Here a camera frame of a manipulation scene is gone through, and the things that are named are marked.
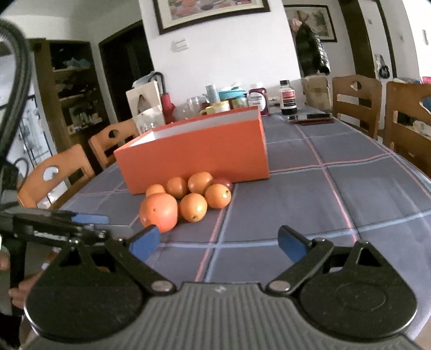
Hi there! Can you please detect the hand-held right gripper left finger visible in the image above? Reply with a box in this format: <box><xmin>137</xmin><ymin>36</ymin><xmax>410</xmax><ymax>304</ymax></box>
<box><xmin>57</xmin><ymin>225</ymin><xmax>177</xmax><ymax>297</ymax></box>

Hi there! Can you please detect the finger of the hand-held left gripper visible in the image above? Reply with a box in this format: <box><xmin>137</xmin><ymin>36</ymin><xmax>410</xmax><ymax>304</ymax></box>
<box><xmin>50</xmin><ymin>211</ymin><xmax>110</xmax><ymax>226</ymax></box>

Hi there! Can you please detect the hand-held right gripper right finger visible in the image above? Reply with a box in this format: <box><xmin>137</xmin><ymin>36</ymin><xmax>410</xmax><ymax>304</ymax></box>
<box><xmin>266</xmin><ymin>225</ymin><xmax>393</xmax><ymax>297</ymax></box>

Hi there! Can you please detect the large orange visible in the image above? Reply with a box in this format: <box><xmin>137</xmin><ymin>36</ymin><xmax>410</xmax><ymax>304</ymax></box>
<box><xmin>140</xmin><ymin>193</ymin><xmax>178</xmax><ymax>233</ymax></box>

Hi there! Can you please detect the red apple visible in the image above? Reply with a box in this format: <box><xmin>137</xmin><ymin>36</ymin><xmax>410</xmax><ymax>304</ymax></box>
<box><xmin>212</xmin><ymin>178</ymin><xmax>234</xmax><ymax>192</ymax></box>

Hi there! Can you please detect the orange cardboard box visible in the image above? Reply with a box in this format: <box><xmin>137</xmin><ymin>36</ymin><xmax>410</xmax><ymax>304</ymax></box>
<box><xmin>114</xmin><ymin>106</ymin><xmax>270</xmax><ymax>195</ymax></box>

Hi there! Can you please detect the person's left hand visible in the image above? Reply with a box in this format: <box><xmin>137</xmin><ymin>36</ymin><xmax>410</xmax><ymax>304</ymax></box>
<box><xmin>0</xmin><ymin>251</ymin><xmax>46</xmax><ymax>307</ymax></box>

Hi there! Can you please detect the grey plaid tablecloth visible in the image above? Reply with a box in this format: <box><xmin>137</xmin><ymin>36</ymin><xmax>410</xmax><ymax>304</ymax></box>
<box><xmin>37</xmin><ymin>113</ymin><xmax>431</xmax><ymax>337</ymax></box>

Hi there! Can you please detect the wooden dining chair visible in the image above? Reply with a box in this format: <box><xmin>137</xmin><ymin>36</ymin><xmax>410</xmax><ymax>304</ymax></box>
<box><xmin>17</xmin><ymin>144</ymin><xmax>96</xmax><ymax>210</ymax></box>
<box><xmin>332</xmin><ymin>75</ymin><xmax>383</xmax><ymax>139</ymax></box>
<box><xmin>383</xmin><ymin>81</ymin><xmax>431</xmax><ymax>169</ymax></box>
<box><xmin>88</xmin><ymin>119</ymin><xmax>140</xmax><ymax>169</ymax></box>

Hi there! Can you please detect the beige paper bag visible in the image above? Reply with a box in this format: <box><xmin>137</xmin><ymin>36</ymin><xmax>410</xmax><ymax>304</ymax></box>
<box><xmin>126</xmin><ymin>81</ymin><xmax>160</xmax><ymax>117</ymax></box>

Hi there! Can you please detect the red umbrella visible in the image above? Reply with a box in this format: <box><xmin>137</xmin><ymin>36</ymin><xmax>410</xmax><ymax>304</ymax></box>
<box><xmin>155</xmin><ymin>72</ymin><xmax>176</xmax><ymax>123</ymax></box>

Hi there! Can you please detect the black-capped glass bottle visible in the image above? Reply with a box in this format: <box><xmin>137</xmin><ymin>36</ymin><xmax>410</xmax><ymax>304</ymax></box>
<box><xmin>280</xmin><ymin>80</ymin><xmax>298</xmax><ymax>116</ymax></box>

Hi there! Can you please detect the clear glass jar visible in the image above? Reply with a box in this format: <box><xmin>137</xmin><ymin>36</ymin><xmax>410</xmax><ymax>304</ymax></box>
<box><xmin>183</xmin><ymin>97</ymin><xmax>203</xmax><ymax>119</ymax></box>

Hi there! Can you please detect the dark wooden cabinet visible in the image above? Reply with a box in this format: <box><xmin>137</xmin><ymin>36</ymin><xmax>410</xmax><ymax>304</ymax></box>
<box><xmin>29</xmin><ymin>38</ymin><xmax>108</xmax><ymax>169</ymax></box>

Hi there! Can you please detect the dark red vitamin bottle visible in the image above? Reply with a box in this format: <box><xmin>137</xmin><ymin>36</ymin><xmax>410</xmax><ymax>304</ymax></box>
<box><xmin>247</xmin><ymin>87</ymin><xmax>270</xmax><ymax>117</ymax></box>

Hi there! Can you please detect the beige cardboard box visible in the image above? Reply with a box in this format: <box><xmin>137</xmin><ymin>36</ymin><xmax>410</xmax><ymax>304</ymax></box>
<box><xmin>301</xmin><ymin>75</ymin><xmax>332</xmax><ymax>111</ymax></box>

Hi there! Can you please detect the dark wooden door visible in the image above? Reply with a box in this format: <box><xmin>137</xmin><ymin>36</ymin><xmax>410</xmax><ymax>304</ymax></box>
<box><xmin>99</xmin><ymin>20</ymin><xmax>155</xmax><ymax>125</ymax></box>

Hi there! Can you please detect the teal pot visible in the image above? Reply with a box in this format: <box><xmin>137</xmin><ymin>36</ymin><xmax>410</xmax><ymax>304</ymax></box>
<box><xmin>219</xmin><ymin>87</ymin><xmax>248</xmax><ymax>101</ymax></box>

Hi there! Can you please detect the black hanging jacket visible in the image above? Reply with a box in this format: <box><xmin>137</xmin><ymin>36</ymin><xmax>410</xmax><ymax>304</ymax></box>
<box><xmin>296</xmin><ymin>18</ymin><xmax>331</xmax><ymax>77</ymax></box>

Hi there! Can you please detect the framed landscape picture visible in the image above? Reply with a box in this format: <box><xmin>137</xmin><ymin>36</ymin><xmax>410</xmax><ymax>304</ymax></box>
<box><xmin>284</xmin><ymin>5</ymin><xmax>338</xmax><ymax>43</ymax></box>

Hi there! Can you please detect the wide framed fruit painting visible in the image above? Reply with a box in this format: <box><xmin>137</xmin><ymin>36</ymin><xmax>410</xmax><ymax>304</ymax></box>
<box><xmin>152</xmin><ymin>0</ymin><xmax>271</xmax><ymax>35</ymax></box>

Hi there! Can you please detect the black corrugated cable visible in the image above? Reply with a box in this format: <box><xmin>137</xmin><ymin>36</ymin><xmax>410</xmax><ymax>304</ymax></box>
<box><xmin>0</xmin><ymin>18</ymin><xmax>33</xmax><ymax>152</ymax></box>

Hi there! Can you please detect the dark wooden door frame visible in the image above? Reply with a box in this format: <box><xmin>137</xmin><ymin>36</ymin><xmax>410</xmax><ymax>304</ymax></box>
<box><xmin>338</xmin><ymin>0</ymin><xmax>376</xmax><ymax>79</ymax></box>

